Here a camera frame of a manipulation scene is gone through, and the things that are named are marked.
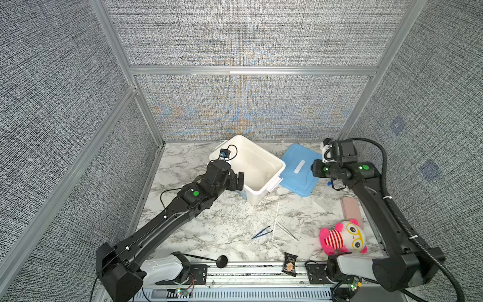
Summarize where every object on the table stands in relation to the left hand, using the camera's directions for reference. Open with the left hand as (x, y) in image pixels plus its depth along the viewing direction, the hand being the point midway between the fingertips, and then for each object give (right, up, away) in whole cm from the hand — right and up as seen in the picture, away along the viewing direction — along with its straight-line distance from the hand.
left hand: (234, 172), depth 75 cm
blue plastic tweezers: (+12, -27, +9) cm, 31 cm away
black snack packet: (+22, -37, 0) cm, 43 cm away
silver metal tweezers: (+25, -28, +9) cm, 38 cm away
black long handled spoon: (-5, -36, +1) cm, 37 cm away
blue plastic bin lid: (+33, -4, +23) cm, 40 cm away
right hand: (+34, +3, +3) cm, 35 cm away
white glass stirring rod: (+19, -24, +13) cm, 33 cm away
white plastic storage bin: (+14, -1, +22) cm, 26 cm away
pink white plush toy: (+46, -26, +1) cm, 53 cm away
